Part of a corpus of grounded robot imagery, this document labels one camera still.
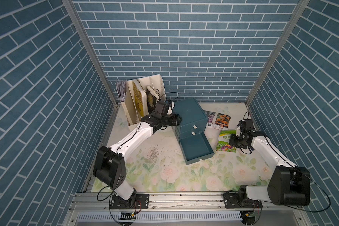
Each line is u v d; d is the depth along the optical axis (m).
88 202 0.75
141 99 0.93
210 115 1.12
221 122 1.09
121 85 0.90
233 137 0.79
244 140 0.64
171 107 0.67
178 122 0.80
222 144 0.89
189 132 0.87
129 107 0.88
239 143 0.74
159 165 0.87
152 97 0.99
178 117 0.80
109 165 0.44
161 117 0.64
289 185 0.42
